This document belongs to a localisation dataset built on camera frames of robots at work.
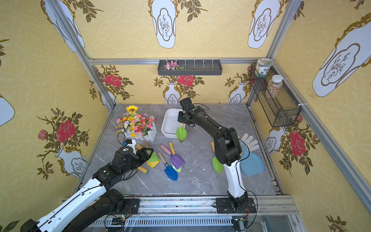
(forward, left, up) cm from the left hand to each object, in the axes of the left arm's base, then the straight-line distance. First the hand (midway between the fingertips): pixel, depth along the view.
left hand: (147, 150), depth 80 cm
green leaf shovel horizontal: (+13, -19, -4) cm, 24 cm away
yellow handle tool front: (-7, +4, -11) cm, 13 cm away
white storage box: (+28, -10, -14) cm, 33 cm away
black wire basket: (+22, -75, +16) cm, 80 cm away
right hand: (+25, -22, -1) cm, 33 cm away
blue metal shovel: (-8, -13, -13) cm, 20 cm away
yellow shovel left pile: (-3, -1, -13) cm, 13 cm away
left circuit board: (-30, +14, -16) cm, 37 cm away
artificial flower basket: (+16, +10, +2) cm, 19 cm away
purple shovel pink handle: (-2, -16, -11) cm, 19 cm away
